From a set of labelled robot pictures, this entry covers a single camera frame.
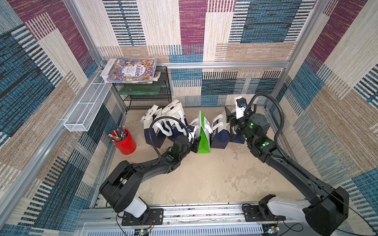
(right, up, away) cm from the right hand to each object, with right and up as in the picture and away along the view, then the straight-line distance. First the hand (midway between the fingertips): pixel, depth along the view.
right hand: (234, 106), depth 73 cm
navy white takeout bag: (-41, -12, +9) cm, 43 cm away
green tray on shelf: (-55, +14, +26) cm, 62 cm away
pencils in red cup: (-65, -15, +17) cm, 68 cm away
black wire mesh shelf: (-62, +12, +40) cm, 75 cm away
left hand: (-17, -16, +13) cm, 26 cm away
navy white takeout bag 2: (-31, -3, +11) cm, 33 cm away
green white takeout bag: (-15, -11, +5) cm, 19 cm away
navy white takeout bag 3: (-4, -16, +14) cm, 22 cm away
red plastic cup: (-62, -23, +23) cm, 70 cm away
